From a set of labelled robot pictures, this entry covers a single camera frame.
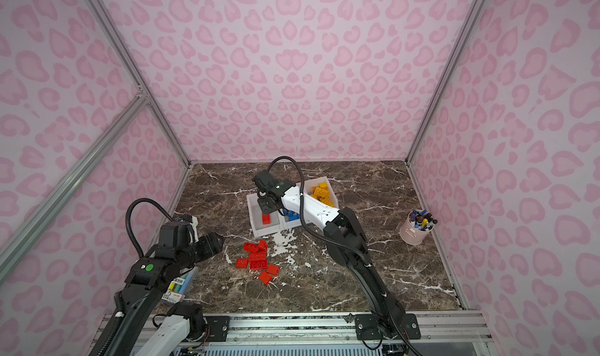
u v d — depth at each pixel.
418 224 0.83
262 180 0.74
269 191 0.70
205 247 0.68
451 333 0.73
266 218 0.98
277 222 0.96
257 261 0.86
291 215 0.97
